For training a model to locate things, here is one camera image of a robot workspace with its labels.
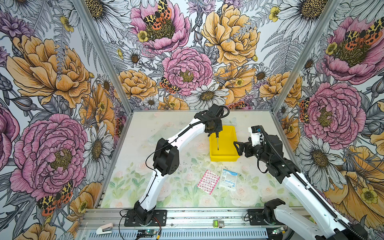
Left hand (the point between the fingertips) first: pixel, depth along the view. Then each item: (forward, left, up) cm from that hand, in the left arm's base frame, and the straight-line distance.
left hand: (217, 131), depth 92 cm
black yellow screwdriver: (-3, 0, -2) cm, 3 cm away
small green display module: (-46, +3, -10) cm, 47 cm away
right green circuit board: (-49, -25, -14) cm, 57 cm away
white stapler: (-47, +55, -12) cm, 73 cm away
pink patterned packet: (-26, +6, -14) cm, 30 cm away
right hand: (-14, -11, +6) cm, 19 cm away
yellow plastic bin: (-10, -6, -8) cm, 14 cm away
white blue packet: (-24, -6, -14) cm, 28 cm away
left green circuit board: (-49, +37, -14) cm, 62 cm away
